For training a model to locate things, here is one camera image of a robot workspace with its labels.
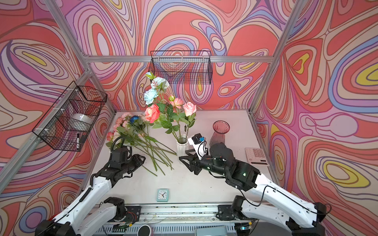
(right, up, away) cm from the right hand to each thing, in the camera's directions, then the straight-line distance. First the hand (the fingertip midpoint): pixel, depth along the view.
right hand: (185, 159), depth 62 cm
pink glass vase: (+21, +13, +25) cm, 35 cm away
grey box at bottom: (+14, -35, +6) cm, 39 cm away
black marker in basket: (-54, +6, +10) cm, 55 cm away
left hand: (-24, -4, +22) cm, 33 cm away
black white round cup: (-19, -33, +4) cm, 38 cm away
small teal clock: (-12, -23, +16) cm, 31 cm away
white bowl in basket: (-51, +16, +8) cm, 54 cm away
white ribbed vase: (-2, +4, +13) cm, 14 cm away
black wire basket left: (-61, +14, +10) cm, 63 cm away
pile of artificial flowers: (-39, +11, +40) cm, 57 cm away
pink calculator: (+45, -6, +31) cm, 55 cm away
